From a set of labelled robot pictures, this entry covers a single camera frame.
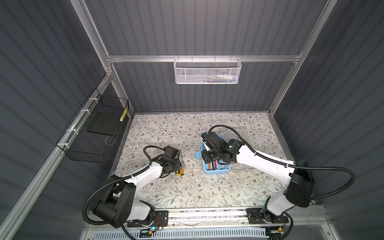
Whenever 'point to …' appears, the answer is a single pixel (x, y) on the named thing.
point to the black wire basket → (89, 136)
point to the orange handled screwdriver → (181, 171)
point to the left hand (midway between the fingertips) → (176, 165)
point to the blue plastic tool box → (223, 170)
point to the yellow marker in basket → (123, 115)
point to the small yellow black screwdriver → (177, 173)
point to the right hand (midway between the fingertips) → (204, 156)
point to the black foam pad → (106, 123)
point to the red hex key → (215, 163)
